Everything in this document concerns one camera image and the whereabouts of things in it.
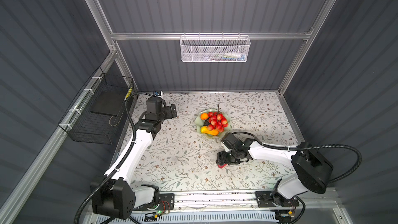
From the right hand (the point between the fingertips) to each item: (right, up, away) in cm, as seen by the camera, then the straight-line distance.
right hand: (222, 163), depth 85 cm
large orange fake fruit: (-9, +21, +13) cm, 26 cm away
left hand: (-31, +31, -4) cm, 44 cm away
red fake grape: (-1, -1, -2) cm, 2 cm away
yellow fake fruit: (-10, +17, +8) cm, 22 cm away
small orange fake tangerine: (-10, +25, +13) cm, 30 cm away
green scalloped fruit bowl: (-13, +21, +14) cm, 28 cm away
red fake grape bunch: (-3, +23, +5) cm, 23 cm away
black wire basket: (-62, +27, -13) cm, 69 cm away
